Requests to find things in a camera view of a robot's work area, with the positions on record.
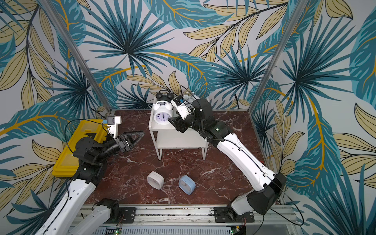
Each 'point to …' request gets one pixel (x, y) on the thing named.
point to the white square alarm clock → (155, 179)
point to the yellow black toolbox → (67, 165)
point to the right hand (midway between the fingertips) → (173, 114)
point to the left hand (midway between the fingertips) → (143, 136)
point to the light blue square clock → (187, 184)
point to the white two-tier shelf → (168, 136)
